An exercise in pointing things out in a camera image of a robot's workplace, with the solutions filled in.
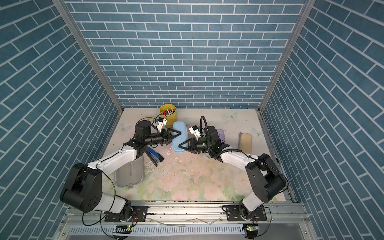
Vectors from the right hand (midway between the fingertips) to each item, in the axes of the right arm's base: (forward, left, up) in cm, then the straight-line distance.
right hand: (182, 148), depth 78 cm
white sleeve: (+10, +2, +5) cm, 12 cm away
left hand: (+5, 0, +3) cm, 6 cm away
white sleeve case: (+16, -38, -15) cm, 44 cm away
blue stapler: (+2, +19, -16) cm, 25 cm away
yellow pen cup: (+31, +14, -4) cm, 34 cm away
